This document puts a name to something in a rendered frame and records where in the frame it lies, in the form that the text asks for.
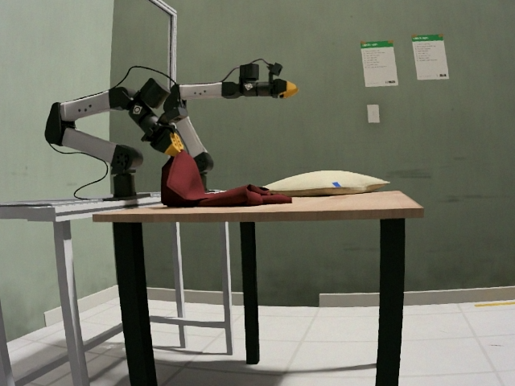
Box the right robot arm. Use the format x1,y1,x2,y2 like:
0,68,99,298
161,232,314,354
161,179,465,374
44,78,188,201

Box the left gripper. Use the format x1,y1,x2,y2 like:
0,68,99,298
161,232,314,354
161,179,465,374
257,79,299,99

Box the dark red pillowcase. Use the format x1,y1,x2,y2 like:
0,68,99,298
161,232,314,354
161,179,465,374
161,149,292,207

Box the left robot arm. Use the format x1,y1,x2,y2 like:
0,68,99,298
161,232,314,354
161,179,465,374
163,63,283,193

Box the cream pillow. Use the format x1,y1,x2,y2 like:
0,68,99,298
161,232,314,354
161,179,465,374
264,170,389,197

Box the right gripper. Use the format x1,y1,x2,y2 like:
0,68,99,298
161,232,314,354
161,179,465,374
140,113,183,157

